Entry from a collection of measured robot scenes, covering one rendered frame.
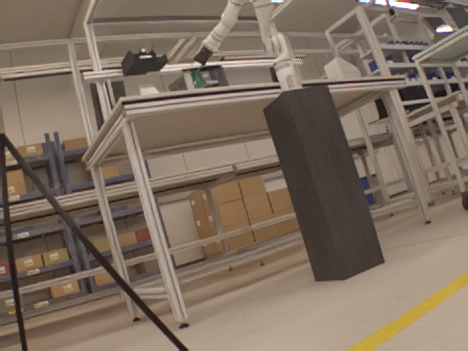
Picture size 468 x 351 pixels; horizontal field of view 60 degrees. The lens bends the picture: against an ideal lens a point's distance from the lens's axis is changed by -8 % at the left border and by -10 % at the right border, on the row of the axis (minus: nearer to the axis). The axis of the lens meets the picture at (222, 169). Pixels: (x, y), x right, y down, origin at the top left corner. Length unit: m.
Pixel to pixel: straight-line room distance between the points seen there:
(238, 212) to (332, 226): 3.99
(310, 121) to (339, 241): 0.53
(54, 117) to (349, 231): 5.16
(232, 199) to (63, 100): 2.79
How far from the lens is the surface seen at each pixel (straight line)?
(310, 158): 1.91
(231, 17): 2.21
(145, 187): 1.93
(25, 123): 6.41
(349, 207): 1.97
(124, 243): 5.76
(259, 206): 6.01
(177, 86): 2.46
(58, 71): 4.11
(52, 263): 5.54
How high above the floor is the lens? 0.32
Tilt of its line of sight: 8 degrees up
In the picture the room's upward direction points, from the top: 17 degrees counter-clockwise
